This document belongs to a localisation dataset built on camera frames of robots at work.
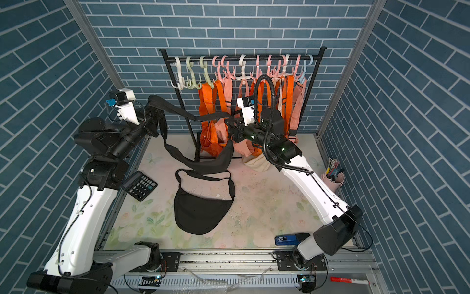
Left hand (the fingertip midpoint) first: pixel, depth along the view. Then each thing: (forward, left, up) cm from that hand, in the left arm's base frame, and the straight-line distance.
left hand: (167, 104), depth 56 cm
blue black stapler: (-26, -45, -51) cm, 73 cm away
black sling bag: (-2, -11, -28) cm, 30 cm away
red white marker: (-40, -66, -51) cm, 92 cm away
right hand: (+3, -18, -9) cm, 20 cm away
